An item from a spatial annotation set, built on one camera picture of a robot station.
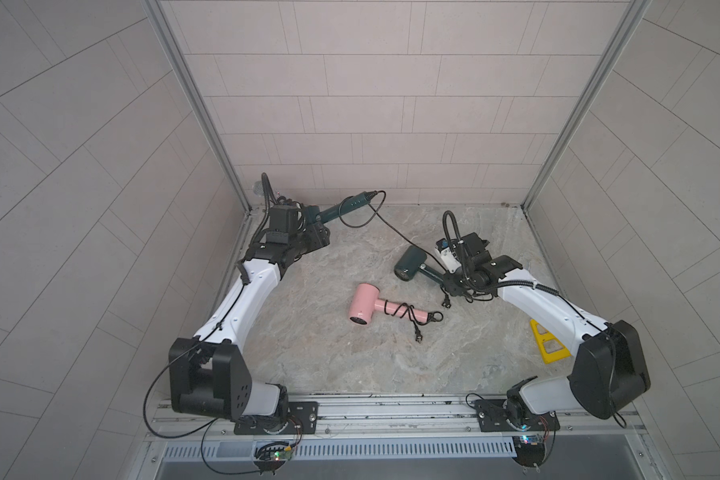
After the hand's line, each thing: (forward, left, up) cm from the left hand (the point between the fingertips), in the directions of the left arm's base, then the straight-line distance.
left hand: (324, 229), depth 84 cm
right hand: (-9, -36, -10) cm, 38 cm away
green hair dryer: (0, -27, -15) cm, 31 cm away
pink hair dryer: (-15, -12, -15) cm, 25 cm away
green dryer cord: (-13, -37, -18) cm, 43 cm away
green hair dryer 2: (-2, +1, +7) cm, 7 cm away
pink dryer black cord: (-18, -33, -18) cm, 41 cm away
